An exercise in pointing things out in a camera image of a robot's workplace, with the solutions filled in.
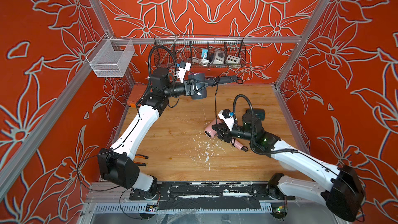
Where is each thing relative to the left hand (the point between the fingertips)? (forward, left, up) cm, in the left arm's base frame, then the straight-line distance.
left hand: (204, 84), depth 65 cm
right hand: (-11, -4, -17) cm, 21 cm away
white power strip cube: (+34, -17, -10) cm, 39 cm away
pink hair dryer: (-10, -20, -36) cm, 42 cm away
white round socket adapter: (+32, -8, -7) cm, 33 cm away
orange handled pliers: (-19, +33, -38) cm, 54 cm away
